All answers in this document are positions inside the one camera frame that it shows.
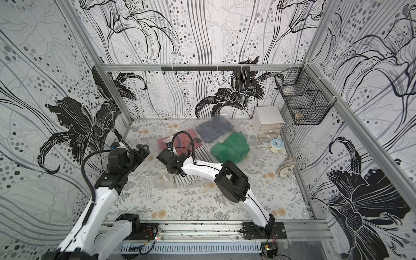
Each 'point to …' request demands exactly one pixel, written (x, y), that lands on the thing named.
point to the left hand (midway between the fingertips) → (148, 153)
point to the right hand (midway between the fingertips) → (176, 159)
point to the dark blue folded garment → (214, 128)
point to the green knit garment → (233, 148)
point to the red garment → (186, 138)
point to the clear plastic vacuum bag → (218, 140)
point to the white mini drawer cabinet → (267, 122)
